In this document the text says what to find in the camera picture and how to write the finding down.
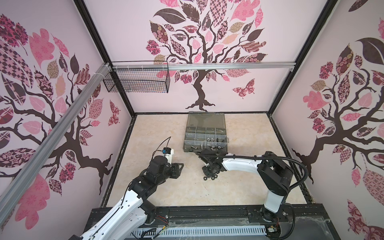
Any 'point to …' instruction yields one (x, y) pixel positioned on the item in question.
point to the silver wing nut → (212, 147)
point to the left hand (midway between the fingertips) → (180, 167)
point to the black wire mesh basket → (137, 80)
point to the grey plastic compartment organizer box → (205, 130)
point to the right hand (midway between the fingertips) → (206, 169)
